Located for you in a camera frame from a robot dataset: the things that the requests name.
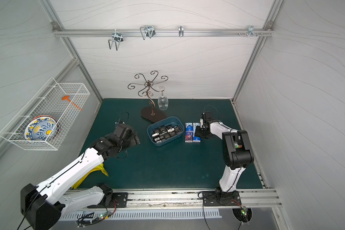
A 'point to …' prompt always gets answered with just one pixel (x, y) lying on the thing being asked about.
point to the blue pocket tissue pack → (196, 139)
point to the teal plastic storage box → (165, 130)
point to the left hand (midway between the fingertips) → (134, 138)
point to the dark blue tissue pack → (189, 136)
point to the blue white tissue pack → (189, 126)
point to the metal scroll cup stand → (151, 114)
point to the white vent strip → (99, 214)
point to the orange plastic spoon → (67, 97)
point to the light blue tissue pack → (194, 126)
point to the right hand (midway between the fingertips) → (199, 133)
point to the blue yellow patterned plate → (43, 128)
